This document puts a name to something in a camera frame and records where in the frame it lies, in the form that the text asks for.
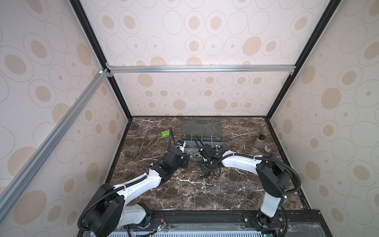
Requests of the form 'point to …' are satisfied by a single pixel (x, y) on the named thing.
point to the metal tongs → (136, 157)
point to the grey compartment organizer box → (198, 132)
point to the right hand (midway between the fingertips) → (204, 167)
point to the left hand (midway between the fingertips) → (190, 153)
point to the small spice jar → (259, 143)
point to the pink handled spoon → (266, 148)
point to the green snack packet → (165, 134)
